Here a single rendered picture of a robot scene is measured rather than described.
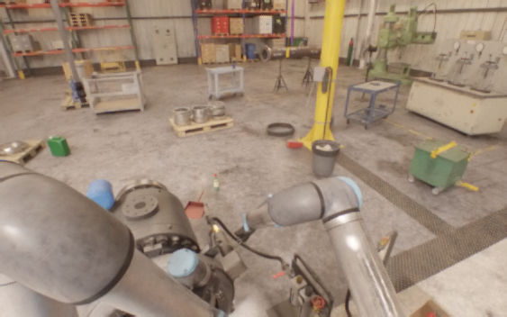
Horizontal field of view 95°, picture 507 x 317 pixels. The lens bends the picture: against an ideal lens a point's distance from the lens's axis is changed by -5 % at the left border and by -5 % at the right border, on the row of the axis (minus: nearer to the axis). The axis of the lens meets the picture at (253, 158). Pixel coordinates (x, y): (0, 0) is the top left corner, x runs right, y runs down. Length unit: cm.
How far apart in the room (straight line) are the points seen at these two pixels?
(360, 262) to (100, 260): 60
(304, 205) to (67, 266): 56
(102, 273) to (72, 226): 7
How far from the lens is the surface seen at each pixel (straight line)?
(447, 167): 371
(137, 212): 166
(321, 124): 441
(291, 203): 73
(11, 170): 43
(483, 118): 637
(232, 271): 142
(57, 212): 35
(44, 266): 35
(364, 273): 75
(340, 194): 77
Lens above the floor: 190
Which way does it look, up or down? 28 degrees down
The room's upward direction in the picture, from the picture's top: 1 degrees counter-clockwise
